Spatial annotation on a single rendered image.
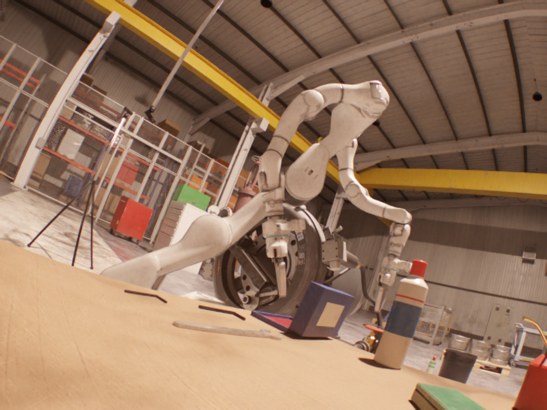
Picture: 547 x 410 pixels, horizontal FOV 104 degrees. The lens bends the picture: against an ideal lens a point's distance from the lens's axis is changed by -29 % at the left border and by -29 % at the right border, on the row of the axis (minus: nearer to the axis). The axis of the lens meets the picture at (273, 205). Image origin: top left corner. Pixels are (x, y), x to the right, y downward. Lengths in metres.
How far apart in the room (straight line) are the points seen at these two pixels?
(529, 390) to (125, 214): 6.64
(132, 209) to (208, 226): 5.71
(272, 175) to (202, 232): 0.33
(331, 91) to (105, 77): 14.69
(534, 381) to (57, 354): 0.61
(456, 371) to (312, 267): 1.76
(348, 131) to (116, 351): 1.21
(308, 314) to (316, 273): 0.85
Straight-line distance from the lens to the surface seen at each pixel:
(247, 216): 1.13
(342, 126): 1.33
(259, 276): 1.58
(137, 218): 6.82
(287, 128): 1.03
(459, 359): 2.75
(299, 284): 1.45
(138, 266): 1.12
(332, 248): 1.44
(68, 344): 0.26
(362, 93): 1.19
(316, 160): 1.18
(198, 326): 0.43
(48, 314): 0.31
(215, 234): 1.07
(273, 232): 0.93
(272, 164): 0.96
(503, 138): 13.40
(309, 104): 1.07
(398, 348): 0.63
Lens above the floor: 0.59
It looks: 12 degrees up
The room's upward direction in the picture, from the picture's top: 20 degrees clockwise
